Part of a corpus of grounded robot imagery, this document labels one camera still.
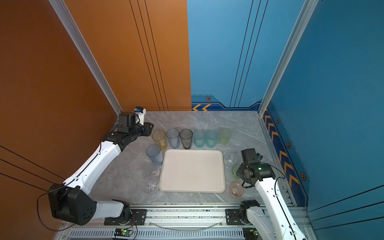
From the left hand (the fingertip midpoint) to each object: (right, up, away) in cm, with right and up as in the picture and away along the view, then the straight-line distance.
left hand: (150, 123), depth 82 cm
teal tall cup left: (+27, -9, +14) cm, 32 cm away
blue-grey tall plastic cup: (+12, -7, +7) cm, 15 cm away
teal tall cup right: (+35, -9, +14) cm, 39 cm away
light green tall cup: (+44, -7, +13) cm, 46 cm away
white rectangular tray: (+23, -29, +11) cm, 39 cm away
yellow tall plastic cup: (+2, -9, +13) cm, 16 cm away
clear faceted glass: (0, -34, 0) cm, 34 cm away
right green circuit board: (+51, -52, -12) cm, 74 cm away
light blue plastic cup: (+1, -17, +3) cm, 17 cm away
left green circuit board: (-10, -52, -11) cm, 54 cm away
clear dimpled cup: (-1, -28, +5) cm, 28 cm away
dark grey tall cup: (+19, -7, +9) cm, 23 cm away
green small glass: (+50, -29, +11) cm, 59 cm away
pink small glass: (+48, -37, 0) cm, 60 cm away
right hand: (+49, -27, -5) cm, 56 cm away
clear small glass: (+46, -23, +9) cm, 52 cm away
